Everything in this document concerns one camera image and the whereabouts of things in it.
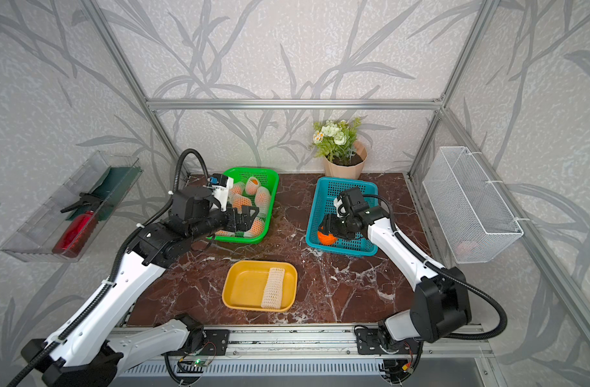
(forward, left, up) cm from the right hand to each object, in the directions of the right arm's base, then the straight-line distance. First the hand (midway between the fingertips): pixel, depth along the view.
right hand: (324, 228), depth 83 cm
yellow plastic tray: (-13, +29, -15) cm, 36 cm away
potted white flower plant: (+31, -5, +13) cm, 34 cm away
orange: (-5, -1, +1) cm, 5 cm away
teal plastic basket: (+27, -3, -11) cm, 29 cm away
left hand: (-3, +23, +17) cm, 29 cm away
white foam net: (-18, +18, -10) cm, 27 cm away
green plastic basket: (+27, +29, -7) cm, 40 cm away
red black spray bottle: (-13, +63, +20) cm, 68 cm away
